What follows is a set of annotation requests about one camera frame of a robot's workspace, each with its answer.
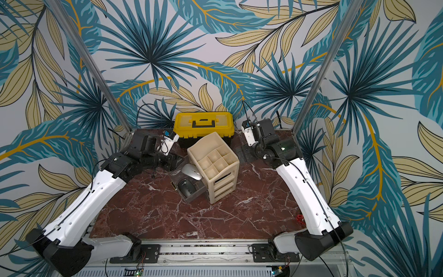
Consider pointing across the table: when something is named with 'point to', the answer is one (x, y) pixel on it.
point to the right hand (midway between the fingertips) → (249, 147)
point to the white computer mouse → (192, 171)
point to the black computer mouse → (187, 188)
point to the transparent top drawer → (174, 176)
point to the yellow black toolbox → (191, 127)
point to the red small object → (300, 218)
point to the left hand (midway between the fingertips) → (177, 159)
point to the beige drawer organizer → (218, 165)
